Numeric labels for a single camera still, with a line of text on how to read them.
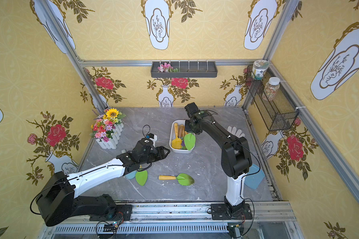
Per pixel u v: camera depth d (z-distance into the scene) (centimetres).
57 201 41
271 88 72
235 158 49
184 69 92
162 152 75
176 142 98
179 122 106
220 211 74
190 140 90
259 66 84
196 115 66
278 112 81
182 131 103
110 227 72
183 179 84
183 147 94
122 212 74
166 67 88
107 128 88
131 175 61
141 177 86
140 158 63
